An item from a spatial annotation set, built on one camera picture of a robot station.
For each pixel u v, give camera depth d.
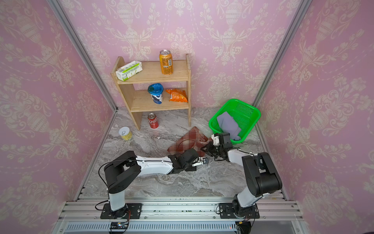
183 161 0.69
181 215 0.74
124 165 0.53
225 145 0.75
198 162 0.72
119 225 0.73
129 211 0.73
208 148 0.82
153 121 1.02
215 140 0.89
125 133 1.00
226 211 0.73
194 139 1.00
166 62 0.71
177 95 0.91
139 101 0.97
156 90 0.89
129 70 0.74
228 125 1.02
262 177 0.47
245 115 1.14
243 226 0.72
